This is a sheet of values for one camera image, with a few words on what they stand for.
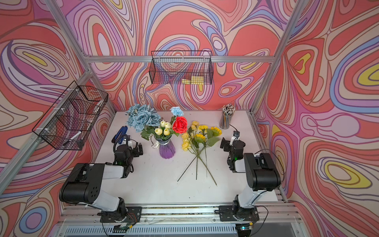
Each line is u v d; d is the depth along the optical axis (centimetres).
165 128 72
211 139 97
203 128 104
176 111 72
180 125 64
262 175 47
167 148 98
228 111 96
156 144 82
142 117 66
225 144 86
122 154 72
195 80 82
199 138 96
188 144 97
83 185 45
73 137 73
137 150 86
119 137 102
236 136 82
